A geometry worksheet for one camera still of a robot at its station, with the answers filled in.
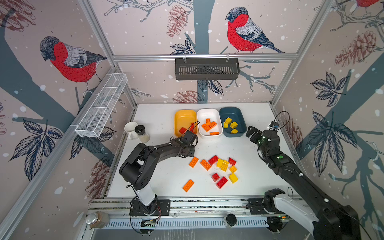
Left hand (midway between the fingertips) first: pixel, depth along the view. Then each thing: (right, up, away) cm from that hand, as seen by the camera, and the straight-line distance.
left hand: (190, 151), depth 93 cm
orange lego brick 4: (+10, -7, -5) cm, 13 cm away
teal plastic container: (+31, +18, +13) cm, 38 cm away
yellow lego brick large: (+20, -6, -6) cm, 22 cm away
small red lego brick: (+15, -11, -13) cm, 23 cm away
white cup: (-40, +14, +3) cm, 42 cm away
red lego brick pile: (+14, -5, -5) cm, 15 cm away
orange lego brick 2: (+16, +10, +8) cm, 21 cm away
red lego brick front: (+18, -15, -11) cm, 26 cm away
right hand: (+37, +14, -11) cm, 41 cm away
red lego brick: (-6, +12, +13) cm, 19 cm away
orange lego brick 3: (+2, -6, -5) cm, 8 cm away
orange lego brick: (+12, +14, +11) cm, 22 cm away
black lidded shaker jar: (-31, +13, 0) cm, 34 cm away
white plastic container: (+18, +24, +17) cm, 34 cm away
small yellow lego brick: (+26, -9, -7) cm, 28 cm away
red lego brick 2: (+26, -5, -5) cm, 27 cm away
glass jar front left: (-39, -23, -29) cm, 54 cm away
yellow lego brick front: (+25, -13, -10) cm, 30 cm away
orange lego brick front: (0, -16, -12) cm, 20 cm away
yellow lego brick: (+28, +19, +14) cm, 37 cm away
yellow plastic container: (-6, +20, +18) cm, 28 cm away
